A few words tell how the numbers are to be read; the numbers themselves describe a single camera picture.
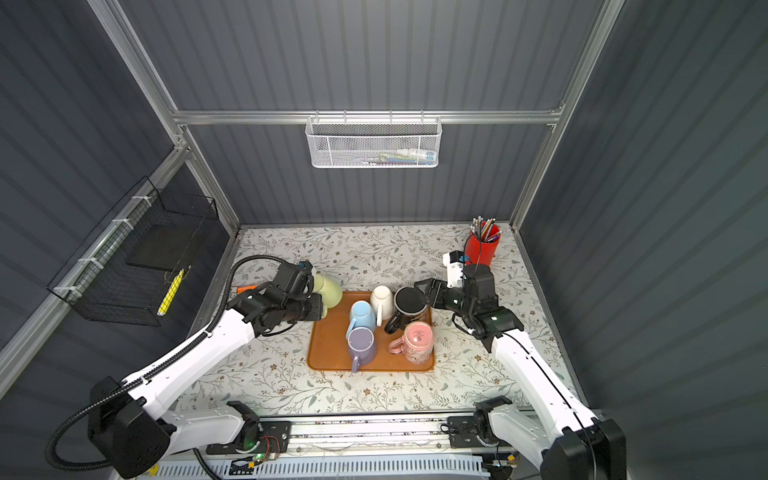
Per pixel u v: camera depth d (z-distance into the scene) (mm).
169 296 680
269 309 553
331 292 798
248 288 569
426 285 724
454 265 707
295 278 609
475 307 590
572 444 382
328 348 863
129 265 722
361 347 806
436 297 679
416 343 774
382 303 888
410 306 850
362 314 846
